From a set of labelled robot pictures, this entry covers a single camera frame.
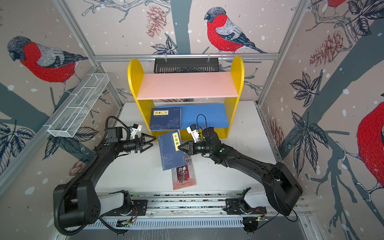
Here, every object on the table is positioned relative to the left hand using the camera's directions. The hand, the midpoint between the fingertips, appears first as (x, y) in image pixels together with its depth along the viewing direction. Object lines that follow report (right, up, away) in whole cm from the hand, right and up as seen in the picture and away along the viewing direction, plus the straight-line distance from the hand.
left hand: (152, 142), depth 77 cm
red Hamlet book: (+16, -21, +6) cm, 27 cm away
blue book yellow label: (+5, +12, +12) cm, 18 cm away
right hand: (+14, -3, -3) cm, 15 cm away
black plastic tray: (+17, +49, +23) cm, 57 cm away
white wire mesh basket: (-40, +16, -2) cm, 43 cm away
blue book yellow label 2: (+11, -7, -3) cm, 13 cm away
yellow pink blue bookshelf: (+18, +26, +50) cm, 59 cm away
